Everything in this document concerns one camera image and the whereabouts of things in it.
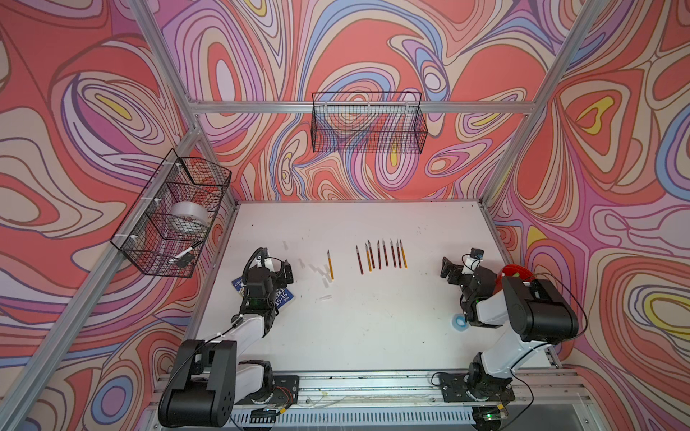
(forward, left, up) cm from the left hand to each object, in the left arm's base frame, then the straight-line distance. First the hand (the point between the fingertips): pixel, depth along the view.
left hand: (275, 263), depth 89 cm
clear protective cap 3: (+5, -14, -10) cm, 18 cm away
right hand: (+3, -64, -6) cm, 64 cm away
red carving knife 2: (+10, -44, -9) cm, 46 cm away
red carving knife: (+10, -42, -9) cm, 44 cm away
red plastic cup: (-4, -76, +3) cm, 76 cm away
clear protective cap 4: (-3, -17, -9) cm, 19 cm away
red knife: (+8, -29, -10) cm, 31 cm away
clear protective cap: (+14, 0, -9) cm, 17 cm away
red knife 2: (+15, -33, -9) cm, 37 cm away
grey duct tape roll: (+4, +20, +22) cm, 30 cm away
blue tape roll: (-16, -61, -10) cm, 64 cm away
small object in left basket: (-8, +20, +15) cm, 27 cm away
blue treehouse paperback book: (-8, -3, -7) cm, 11 cm away
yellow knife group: (+8, -32, -9) cm, 35 cm away
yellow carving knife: (+9, -46, -9) cm, 48 cm away
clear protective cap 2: (+6, -7, -9) cm, 13 cm away
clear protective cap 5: (-7, -17, -10) cm, 21 cm away
